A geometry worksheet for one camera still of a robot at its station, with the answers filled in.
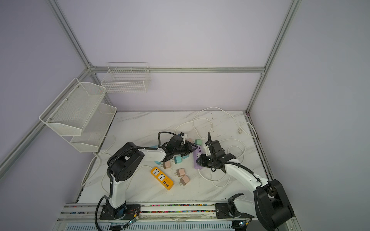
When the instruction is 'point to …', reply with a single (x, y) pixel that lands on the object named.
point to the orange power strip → (164, 180)
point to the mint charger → (178, 159)
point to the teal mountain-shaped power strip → (158, 155)
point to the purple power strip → (196, 154)
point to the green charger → (199, 142)
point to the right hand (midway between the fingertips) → (198, 160)
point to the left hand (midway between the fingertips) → (197, 148)
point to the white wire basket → (126, 77)
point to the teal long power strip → (185, 156)
